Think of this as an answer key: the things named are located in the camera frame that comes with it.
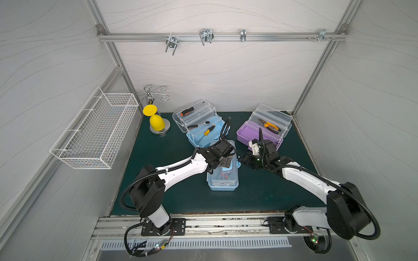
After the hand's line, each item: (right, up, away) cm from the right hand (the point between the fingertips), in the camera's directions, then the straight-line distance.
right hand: (239, 159), depth 85 cm
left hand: (-10, +1, 0) cm, 11 cm away
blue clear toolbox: (-9, -9, -4) cm, 13 cm away
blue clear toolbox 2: (-22, +21, +21) cm, 37 cm away
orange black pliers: (+24, +17, +19) cm, 35 cm away
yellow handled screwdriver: (-18, +14, +23) cm, 32 cm away
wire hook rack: (-50, +35, +6) cm, 62 cm away
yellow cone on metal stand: (-46, +18, +11) cm, 51 cm away
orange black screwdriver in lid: (-30, +27, +17) cm, 44 cm away
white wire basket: (-64, +13, -15) cm, 67 cm away
